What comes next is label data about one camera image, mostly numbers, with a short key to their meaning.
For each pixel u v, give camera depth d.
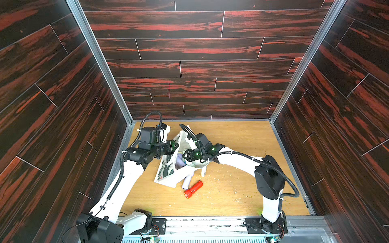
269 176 0.50
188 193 0.82
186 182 0.86
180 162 0.87
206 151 0.68
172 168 0.68
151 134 0.57
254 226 0.74
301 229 0.74
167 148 0.65
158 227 0.72
